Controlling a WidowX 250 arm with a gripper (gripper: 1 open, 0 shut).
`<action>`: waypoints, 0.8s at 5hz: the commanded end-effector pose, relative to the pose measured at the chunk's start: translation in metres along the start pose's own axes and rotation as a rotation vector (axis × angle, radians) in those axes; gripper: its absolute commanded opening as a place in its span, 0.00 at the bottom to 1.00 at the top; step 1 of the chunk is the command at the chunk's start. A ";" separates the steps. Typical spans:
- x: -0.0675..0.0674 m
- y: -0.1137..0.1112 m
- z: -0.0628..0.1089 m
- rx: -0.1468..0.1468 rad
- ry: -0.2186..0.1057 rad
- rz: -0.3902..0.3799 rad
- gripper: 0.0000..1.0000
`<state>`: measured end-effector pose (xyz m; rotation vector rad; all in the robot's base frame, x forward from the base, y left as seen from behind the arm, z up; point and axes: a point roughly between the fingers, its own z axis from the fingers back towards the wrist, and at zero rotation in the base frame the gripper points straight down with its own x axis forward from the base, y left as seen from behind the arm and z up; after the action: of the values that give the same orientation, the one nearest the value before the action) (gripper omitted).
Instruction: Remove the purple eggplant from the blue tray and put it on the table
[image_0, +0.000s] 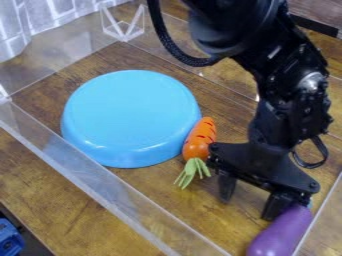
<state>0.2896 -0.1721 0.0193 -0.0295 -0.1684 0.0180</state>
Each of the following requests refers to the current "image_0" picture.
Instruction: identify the white curtain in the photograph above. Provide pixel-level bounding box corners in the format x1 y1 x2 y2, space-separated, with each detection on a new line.
0 0 131 63

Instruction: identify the orange toy carrot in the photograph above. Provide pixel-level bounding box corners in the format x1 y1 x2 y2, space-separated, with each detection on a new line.
175 117 217 189

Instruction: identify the blue object at corner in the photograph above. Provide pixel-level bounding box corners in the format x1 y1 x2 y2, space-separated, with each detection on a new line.
0 218 24 256

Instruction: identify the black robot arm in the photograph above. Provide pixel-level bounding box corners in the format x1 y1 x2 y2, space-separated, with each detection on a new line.
183 0 333 221

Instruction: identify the blue round tray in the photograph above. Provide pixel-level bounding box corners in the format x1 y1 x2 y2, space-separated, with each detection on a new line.
60 70 202 168

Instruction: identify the purple toy eggplant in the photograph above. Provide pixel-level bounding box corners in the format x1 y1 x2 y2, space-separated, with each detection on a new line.
246 205 313 256

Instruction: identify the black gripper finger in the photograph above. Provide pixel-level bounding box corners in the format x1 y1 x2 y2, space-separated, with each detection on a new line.
218 173 237 203
262 193 293 221

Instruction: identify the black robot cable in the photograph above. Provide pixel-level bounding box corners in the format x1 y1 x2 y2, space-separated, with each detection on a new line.
146 0 225 68

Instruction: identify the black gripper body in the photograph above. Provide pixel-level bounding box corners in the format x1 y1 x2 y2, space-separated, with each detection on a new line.
207 103 321 200

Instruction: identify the clear acrylic enclosure wall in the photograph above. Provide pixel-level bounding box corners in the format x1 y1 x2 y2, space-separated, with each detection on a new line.
0 0 342 256

